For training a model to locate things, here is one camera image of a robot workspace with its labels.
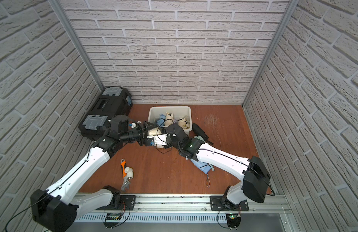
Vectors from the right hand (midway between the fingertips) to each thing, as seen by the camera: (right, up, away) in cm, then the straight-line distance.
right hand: (165, 127), depth 75 cm
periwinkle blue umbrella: (+23, -25, +8) cm, 34 cm away
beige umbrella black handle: (-4, -5, -14) cm, 16 cm away
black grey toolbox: (-40, +17, +23) cm, 49 cm away
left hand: (-2, 0, -5) cm, 5 cm away
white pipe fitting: (-21, -26, +5) cm, 34 cm away
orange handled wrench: (-22, -32, +4) cm, 39 cm away
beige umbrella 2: (+11, +1, +28) cm, 30 cm away
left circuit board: (-26, -46, -3) cm, 53 cm away
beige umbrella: (0, +4, +24) cm, 24 cm away
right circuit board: (+35, -45, -7) cm, 57 cm away
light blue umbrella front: (-6, +2, +22) cm, 23 cm away
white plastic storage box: (+6, +9, +28) cm, 30 cm away
